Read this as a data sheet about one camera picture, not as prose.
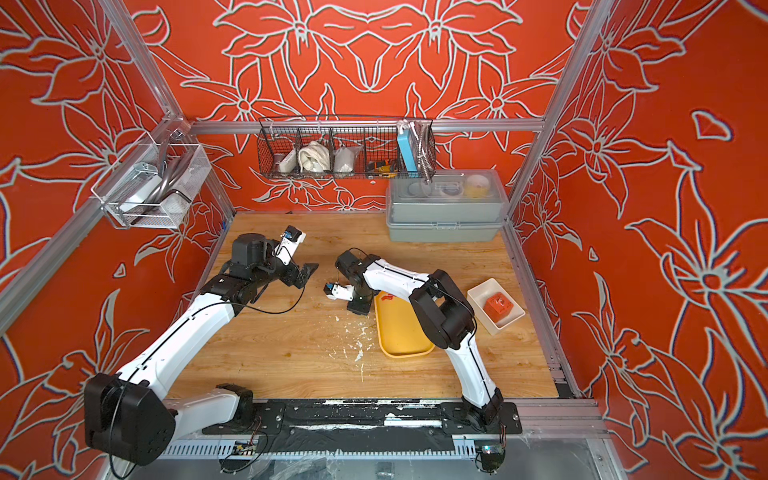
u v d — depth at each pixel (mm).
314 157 878
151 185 697
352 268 761
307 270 724
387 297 949
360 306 819
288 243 683
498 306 869
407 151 854
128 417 385
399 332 885
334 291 836
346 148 951
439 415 741
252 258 612
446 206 1060
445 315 533
